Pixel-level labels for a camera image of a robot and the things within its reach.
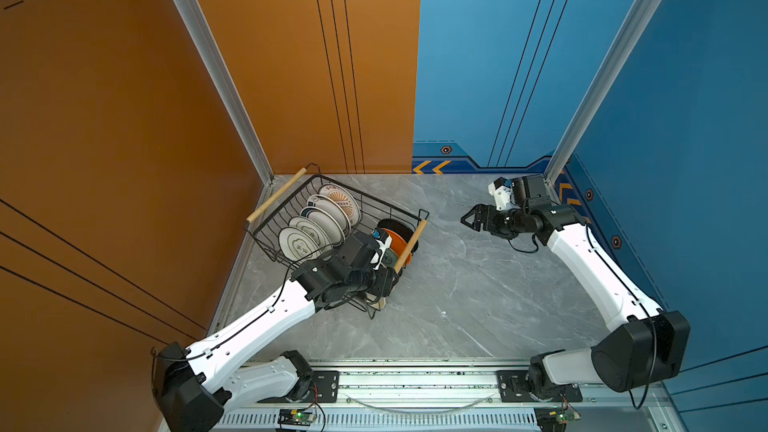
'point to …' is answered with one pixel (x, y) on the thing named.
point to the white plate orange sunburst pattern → (345, 198)
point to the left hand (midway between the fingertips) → (392, 273)
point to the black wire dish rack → (312, 216)
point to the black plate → (399, 227)
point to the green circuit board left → (296, 417)
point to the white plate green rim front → (297, 245)
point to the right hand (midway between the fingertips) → (471, 222)
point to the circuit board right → (555, 419)
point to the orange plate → (397, 245)
